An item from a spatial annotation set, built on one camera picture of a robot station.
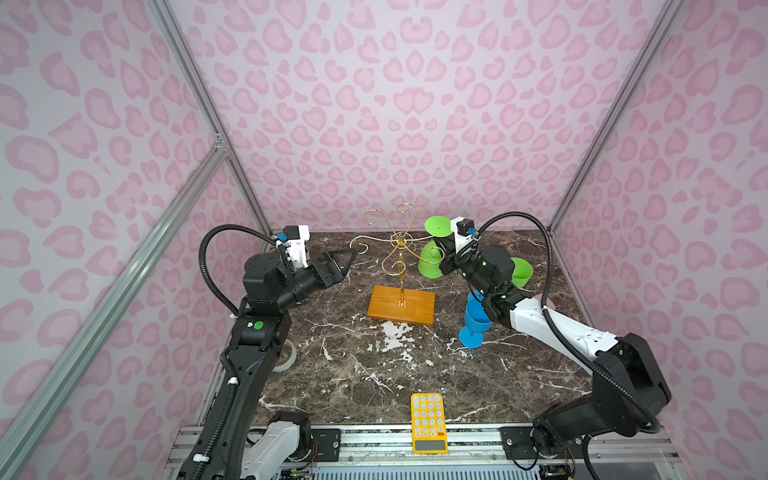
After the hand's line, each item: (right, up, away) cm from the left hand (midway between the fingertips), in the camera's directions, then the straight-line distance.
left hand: (349, 251), depth 65 cm
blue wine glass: (+31, -18, +12) cm, 38 cm away
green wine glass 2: (+48, -6, +24) cm, 53 cm away
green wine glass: (+19, -3, +17) cm, 26 cm away
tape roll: (-20, -31, +22) cm, 43 cm away
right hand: (+21, +5, +12) cm, 25 cm away
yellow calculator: (+18, -43, +10) cm, 47 cm away
